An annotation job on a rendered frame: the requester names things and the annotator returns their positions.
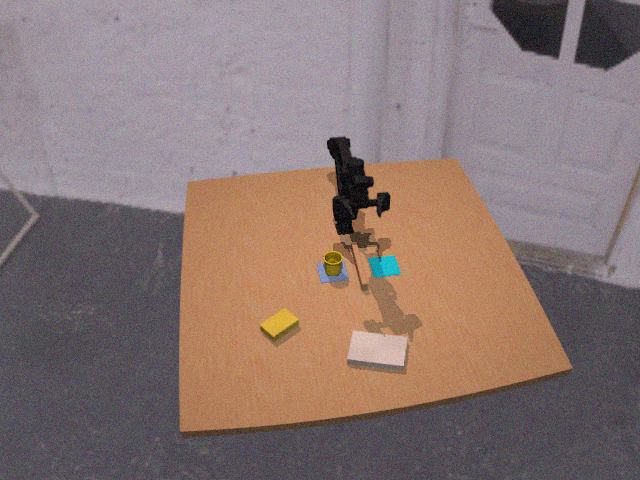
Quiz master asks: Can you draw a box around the olive yellow cup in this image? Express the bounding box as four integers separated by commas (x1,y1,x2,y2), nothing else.
323,251,343,276

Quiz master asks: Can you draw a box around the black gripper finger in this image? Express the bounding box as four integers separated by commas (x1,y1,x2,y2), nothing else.
376,196,386,218
339,199,355,220

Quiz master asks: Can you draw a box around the yellow rectangular block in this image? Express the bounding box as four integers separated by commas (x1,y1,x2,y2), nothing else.
259,308,299,342

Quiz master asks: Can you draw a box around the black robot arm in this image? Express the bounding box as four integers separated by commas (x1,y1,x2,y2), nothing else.
327,136,374,235

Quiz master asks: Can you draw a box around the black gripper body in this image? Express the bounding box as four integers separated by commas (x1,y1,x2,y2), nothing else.
333,190,391,215

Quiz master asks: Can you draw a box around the pale pink flat block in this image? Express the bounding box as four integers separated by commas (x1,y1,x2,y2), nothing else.
347,330,408,371

